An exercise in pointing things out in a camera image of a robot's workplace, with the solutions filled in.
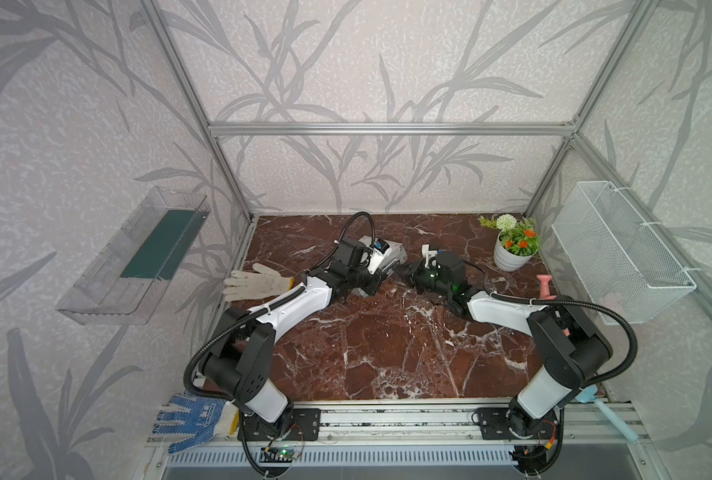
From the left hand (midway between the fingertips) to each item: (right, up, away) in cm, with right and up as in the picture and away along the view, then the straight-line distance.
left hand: (386, 275), depth 86 cm
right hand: (+1, +3, -1) cm, 3 cm away
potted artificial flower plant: (+42, +10, +8) cm, 44 cm away
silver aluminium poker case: (0, +4, -4) cm, 6 cm away
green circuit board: (-26, -41, -16) cm, 51 cm away
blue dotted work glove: (-52, -34, -11) cm, 63 cm away
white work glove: (-43, -4, +14) cm, 45 cm away
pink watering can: (+48, -6, +3) cm, 49 cm away
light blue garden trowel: (+53, -30, -10) cm, 61 cm away
